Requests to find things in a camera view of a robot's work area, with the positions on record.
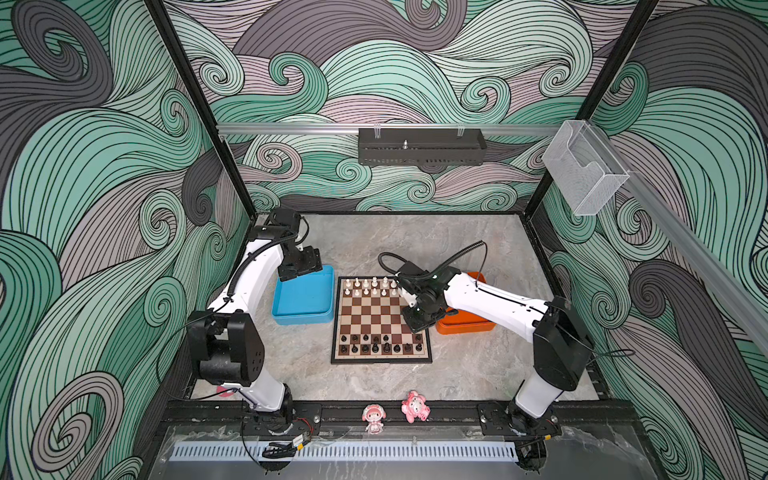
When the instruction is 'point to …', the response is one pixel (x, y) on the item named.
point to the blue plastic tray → (304, 299)
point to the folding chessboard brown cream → (370, 326)
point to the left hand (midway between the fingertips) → (310, 266)
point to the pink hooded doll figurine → (373, 414)
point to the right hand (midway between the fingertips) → (413, 326)
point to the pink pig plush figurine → (415, 406)
